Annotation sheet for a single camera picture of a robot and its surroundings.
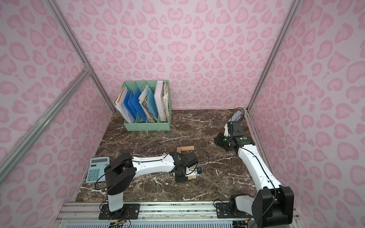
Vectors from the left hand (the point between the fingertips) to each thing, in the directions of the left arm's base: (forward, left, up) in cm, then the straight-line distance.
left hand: (184, 174), depth 85 cm
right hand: (+15, -18, +15) cm, 28 cm away
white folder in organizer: (+41, +17, +21) cm, 49 cm away
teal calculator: (+1, +53, 0) cm, 53 cm away
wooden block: (+17, +4, 0) cm, 17 cm away
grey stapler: (+43, -39, +3) cm, 58 cm away
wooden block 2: (-2, -3, +2) cm, 5 cm away
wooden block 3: (+17, -2, +1) cm, 18 cm away
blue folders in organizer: (+42, +34, +19) cm, 58 cm away
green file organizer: (+39, +25, +20) cm, 50 cm away
